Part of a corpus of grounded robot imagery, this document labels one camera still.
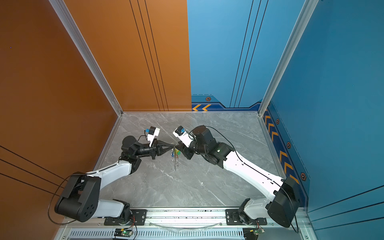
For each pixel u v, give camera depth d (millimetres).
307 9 701
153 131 669
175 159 968
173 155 695
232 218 725
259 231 695
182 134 599
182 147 628
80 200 428
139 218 740
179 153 696
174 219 741
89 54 866
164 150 722
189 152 635
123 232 709
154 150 671
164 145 709
